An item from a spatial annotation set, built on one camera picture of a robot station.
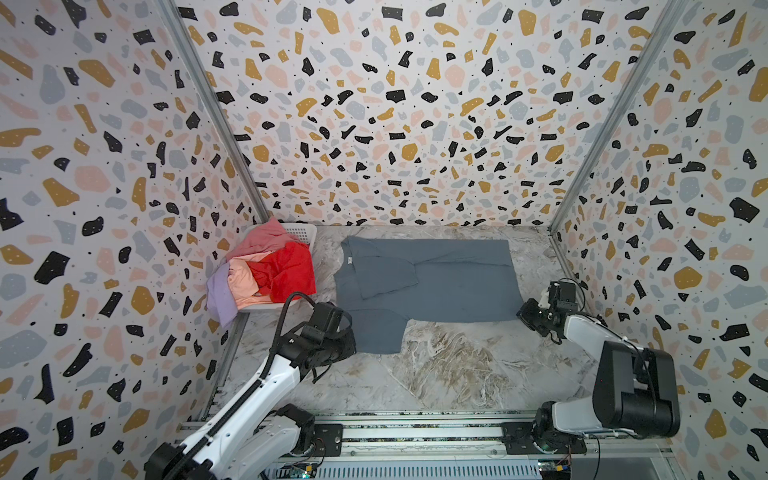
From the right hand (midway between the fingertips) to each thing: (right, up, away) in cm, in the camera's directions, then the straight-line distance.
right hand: (518, 305), depth 92 cm
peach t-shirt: (-80, +8, -9) cm, 81 cm away
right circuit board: (+1, -36, -21) cm, 41 cm away
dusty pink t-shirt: (-84, +21, +11) cm, 88 cm away
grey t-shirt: (-41, +6, +14) cm, 44 cm away
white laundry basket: (-71, +24, +17) cm, 77 cm away
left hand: (-48, -7, -13) cm, 50 cm away
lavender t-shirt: (-88, +4, -7) cm, 88 cm away
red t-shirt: (-71, +10, -2) cm, 72 cm away
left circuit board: (-60, -35, -22) cm, 73 cm away
